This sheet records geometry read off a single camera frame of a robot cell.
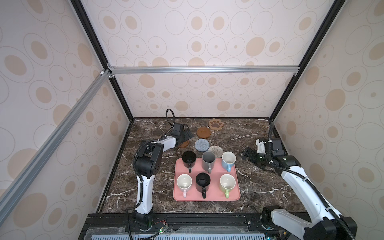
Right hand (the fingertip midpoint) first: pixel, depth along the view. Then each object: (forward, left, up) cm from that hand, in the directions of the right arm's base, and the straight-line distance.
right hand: (245, 156), depth 81 cm
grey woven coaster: (+18, +23, -14) cm, 32 cm away
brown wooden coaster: (+18, +35, -14) cm, 42 cm away
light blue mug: (+4, +7, -9) cm, 12 cm away
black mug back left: (+5, +31, -11) cm, 34 cm away
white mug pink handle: (-9, +34, -13) cm, 38 cm away
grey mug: (+3, +20, -11) cm, 23 cm away
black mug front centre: (-10, +24, -12) cm, 28 cm away
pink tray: (-15, +17, -16) cm, 28 cm away
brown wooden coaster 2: (+30, +21, -15) cm, 40 cm away
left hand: (+25, +30, -8) cm, 40 cm away
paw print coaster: (+37, +12, -15) cm, 42 cm away
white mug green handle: (-9, +9, -13) cm, 18 cm away
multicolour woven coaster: (+13, +13, -14) cm, 23 cm away
